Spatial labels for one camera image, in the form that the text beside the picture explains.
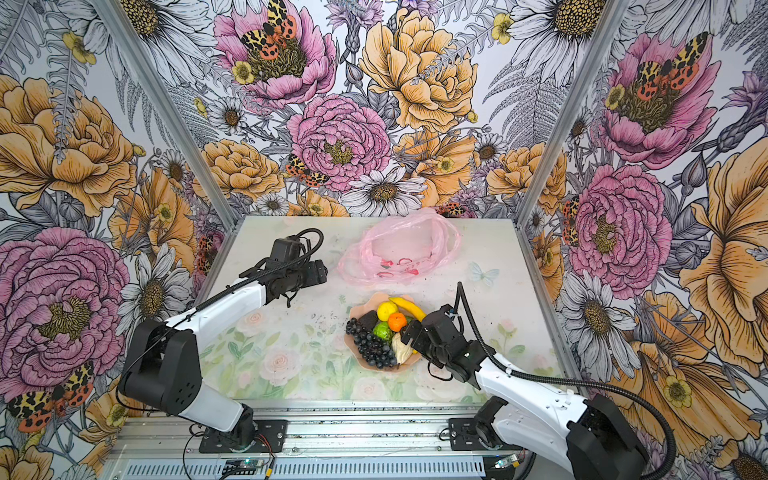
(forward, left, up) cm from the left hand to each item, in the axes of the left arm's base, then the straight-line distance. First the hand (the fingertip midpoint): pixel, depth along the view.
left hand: (313, 280), depth 91 cm
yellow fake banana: (-7, -29, -4) cm, 30 cm away
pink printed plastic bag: (+20, -26, -9) cm, 35 cm away
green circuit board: (-44, +12, -11) cm, 47 cm away
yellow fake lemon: (-8, -21, -4) cm, 23 cm away
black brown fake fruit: (-11, -17, -4) cm, 20 cm away
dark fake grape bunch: (-20, -19, -4) cm, 28 cm away
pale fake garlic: (-20, -26, -4) cm, 33 cm away
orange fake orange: (-13, -25, -2) cm, 28 cm away
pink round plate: (-5, -18, -6) cm, 19 cm away
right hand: (-19, -28, -5) cm, 34 cm away
